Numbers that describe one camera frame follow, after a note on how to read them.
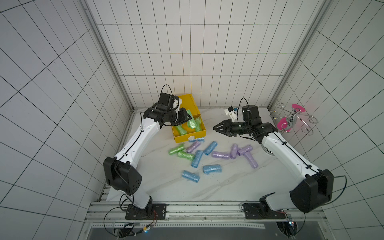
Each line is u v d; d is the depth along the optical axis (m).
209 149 0.94
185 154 0.90
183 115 0.68
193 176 0.81
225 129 0.66
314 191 0.40
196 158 0.90
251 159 0.90
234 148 0.93
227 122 0.67
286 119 0.79
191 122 0.78
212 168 0.84
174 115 0.67
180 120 0.68
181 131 0.85
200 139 0.98
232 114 0.71
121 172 0.42
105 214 0.67
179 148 0.93
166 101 0.60
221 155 0.90
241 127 0.64
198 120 0.88
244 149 0.93
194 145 0.95
